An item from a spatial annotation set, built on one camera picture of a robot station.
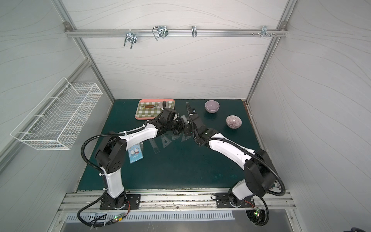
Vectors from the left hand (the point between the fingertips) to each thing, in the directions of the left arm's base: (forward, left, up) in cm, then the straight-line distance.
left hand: (192, 127), depth 87 cm
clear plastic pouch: (+2, +4, +3) cm, 6 cm away
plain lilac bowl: (+29, -16, -12) cm, 35 cm away
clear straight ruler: (-5, +25, -15) cm, 30 cm away
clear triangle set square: (+1, +5, -14) cm, 15 cm away
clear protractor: (+1, +11, -15) cm, 19 cm away
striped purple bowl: (+14, -31, -12) cm, 36 cm away
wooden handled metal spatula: (+29, +26, -11) cm, 41 cm away
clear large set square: (0, +20, -14) cm, 24 cm away
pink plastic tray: (+35, +28, -13) cm, 47 cm away
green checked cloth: (+22, +31, -13) cm, 40 cm away
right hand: (0, +2, +3) cm, 4 cm away
